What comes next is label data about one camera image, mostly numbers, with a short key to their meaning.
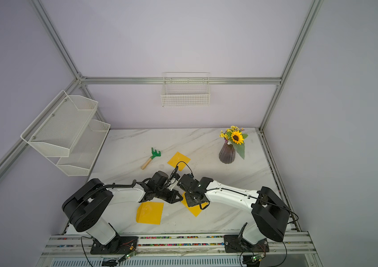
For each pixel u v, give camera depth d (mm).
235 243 732
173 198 775
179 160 1041
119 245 691
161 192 765
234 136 825
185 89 953
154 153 1053
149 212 839
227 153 964
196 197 575
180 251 732
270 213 425
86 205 461
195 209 729
